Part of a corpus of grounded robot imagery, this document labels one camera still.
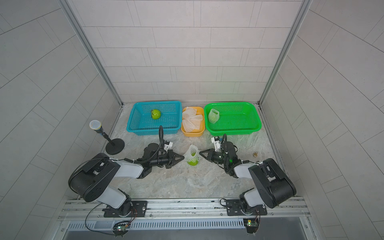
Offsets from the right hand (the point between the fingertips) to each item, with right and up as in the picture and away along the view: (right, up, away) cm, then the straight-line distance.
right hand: (200, 154), depth 83 cm
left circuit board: (-35, -27, -19) cm, 48 cm away
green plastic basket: (+29, +19, +23) cm, 42 cm away
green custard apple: (+9, +22, +17) cm, 29 cm away
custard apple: (-3, -5, -1) cm, 6 cm away
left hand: (-8, -2, -2) cm, 9 cm away
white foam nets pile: (-7, +18, +19) cm, 27 cm away
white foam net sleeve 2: (-7, 0, -4) cm, 8 cm away
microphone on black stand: (-54, +2, +9) cm, 54 cm away
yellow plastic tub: (-1, +11, +12) cm, 16 cm away
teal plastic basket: (-39, +21, +25) cm, 51 cm away
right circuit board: (+23, -28, -15) cm, 40 cm away
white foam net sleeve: (+6, +22, +19) cm, 30 cm away
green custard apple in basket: (-31, +23, +19) cm, 43 cm away
